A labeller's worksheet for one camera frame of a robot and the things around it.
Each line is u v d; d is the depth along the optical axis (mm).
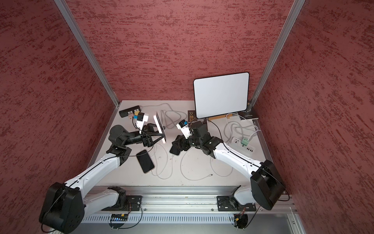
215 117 1065
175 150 995
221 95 1053
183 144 681
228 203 666
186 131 696
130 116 1095
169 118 1092
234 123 1097
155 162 894
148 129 660
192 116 1100
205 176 834
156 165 874
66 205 393
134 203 738
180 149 696
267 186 414
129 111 1100
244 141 913
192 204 756
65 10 713
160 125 620
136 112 1120
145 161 924
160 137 633
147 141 611
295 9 714
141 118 616
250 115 1131
